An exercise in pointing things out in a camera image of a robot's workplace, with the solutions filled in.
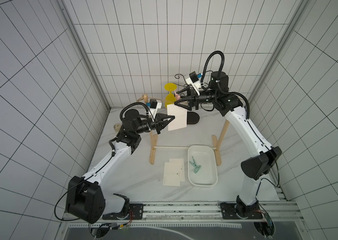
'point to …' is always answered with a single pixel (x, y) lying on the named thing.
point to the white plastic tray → (202, 167)
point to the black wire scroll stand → (192, 118)
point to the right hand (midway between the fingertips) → (177, 95)
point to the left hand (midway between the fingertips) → (172, 119)
